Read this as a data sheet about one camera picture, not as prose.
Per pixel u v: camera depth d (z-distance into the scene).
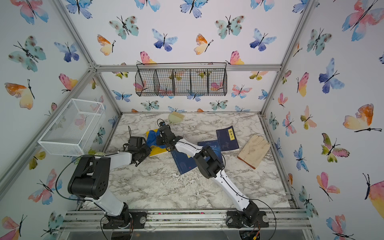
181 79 0.98
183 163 0.93
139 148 0.77
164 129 0.83
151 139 1.02
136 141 0.77
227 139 1.04
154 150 0.98
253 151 0.98
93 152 0.79
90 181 0.47
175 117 1.18
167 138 0.84
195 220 0.75
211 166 0.66
